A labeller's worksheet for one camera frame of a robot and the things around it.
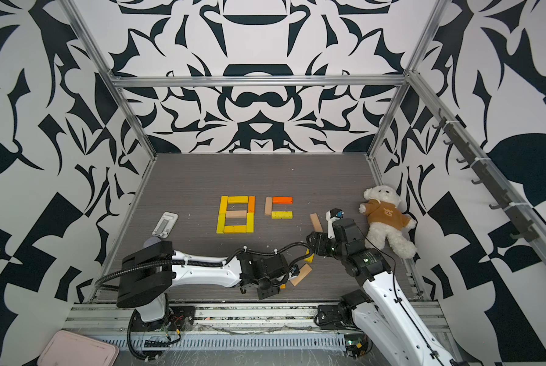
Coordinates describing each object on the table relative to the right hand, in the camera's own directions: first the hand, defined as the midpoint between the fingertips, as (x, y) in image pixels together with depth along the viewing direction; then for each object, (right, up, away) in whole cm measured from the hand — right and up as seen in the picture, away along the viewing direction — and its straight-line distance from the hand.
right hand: (315, 235), depth 79 cm
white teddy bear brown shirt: (+29, +2, +10) cm, 31 cm away
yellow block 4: (-30, -1, +15) cm, 33 cm away
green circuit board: (+11, -32, -8) cm, 34 cm away
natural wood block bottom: (-4, -13, +3) cm, 14 cm away
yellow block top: (-30, +10, +24) cm, 40 cm away
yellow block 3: (-24, +1, +17) cm, 30 cm away
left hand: (-14, -16, +3) cm, 21 cm away
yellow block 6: (-1, -10, +6) cm, 12 cm away
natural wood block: (-30, +5, +19) cm, 35 cm away
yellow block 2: (-36, +1, +16) cm, 39 cm away
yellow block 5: (-11, +4, +18) cm, 21 cm away
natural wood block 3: (+4, +1, +17) cm, 17 cm away
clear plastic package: (-58, +1, +15) cm, 60 cm away
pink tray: (-74, -31, -10) cm, 81 cm away
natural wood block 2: (-16, +7, +23) cm, 29 cm away
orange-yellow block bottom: (-11, -15, -6) cm, 19 cm away
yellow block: (-36, +8, +21) cm, 42 cm away
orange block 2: (-10, +10, +23) cm, 27 cm away
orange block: (-24, +8, +23) cm, 34 cm away
